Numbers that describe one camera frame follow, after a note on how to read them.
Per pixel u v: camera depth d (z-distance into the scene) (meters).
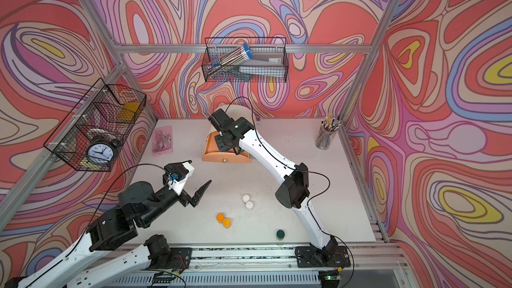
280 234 0.77
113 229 0.45
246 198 0.86
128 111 0.78
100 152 0.68
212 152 0.79
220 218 0.81
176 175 0.48
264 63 0.88
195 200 0.55
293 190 0.53
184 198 0.54
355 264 0.69
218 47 0.88
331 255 0.64
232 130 0.58
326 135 0.98
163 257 0.65
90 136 0.72
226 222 0.80
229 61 0.78
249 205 0.84
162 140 1.08
